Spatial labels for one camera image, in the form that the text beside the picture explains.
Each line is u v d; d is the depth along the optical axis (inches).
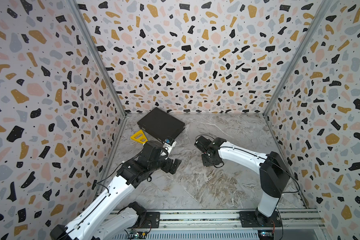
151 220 28.9
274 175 18.3
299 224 29.6
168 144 24.6
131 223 23.4
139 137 42.0
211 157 24.7
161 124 42.8
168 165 24.7
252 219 28.8
